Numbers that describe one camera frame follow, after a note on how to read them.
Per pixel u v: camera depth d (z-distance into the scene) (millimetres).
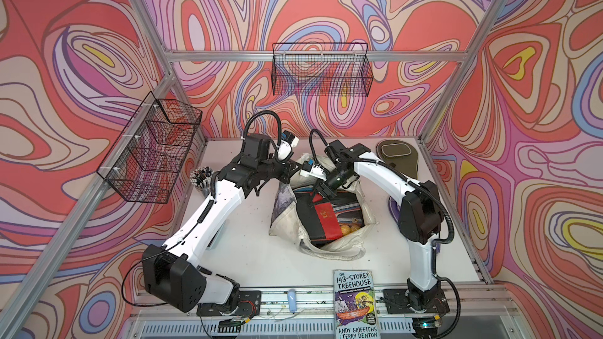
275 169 642
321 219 758
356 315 694
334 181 747
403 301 731
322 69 962
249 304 722
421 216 515
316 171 765
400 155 1102
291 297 723
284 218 706
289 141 653
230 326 718
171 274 387
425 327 704
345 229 746
